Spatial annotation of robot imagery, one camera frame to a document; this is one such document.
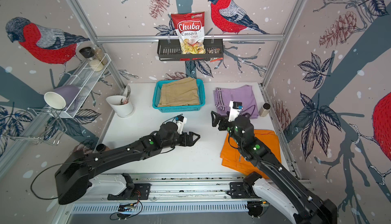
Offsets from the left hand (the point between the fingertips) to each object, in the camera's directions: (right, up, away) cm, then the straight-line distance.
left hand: (198, 135), depth 77 cm
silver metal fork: (-48, +22, +25) cm, 58 cm away
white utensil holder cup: (-49, +14, +18) cm, 54 cm away
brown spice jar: (-51, -7, +1) cm, 51 cm away
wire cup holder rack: (-63, +8, -15) cm, 65 cm away
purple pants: (+34, +22, +33) cm, 53 cm away
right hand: (+11, +12, -3) cm, 17 cm away
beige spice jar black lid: (+43, +12, +19) cm, 48 cm away
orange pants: (+19, -15, +7) cm, 25 cm away
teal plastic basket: (-8, +12, +22) cm, 26 cm away
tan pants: (-10, +24, +31) cm, 40 cm away
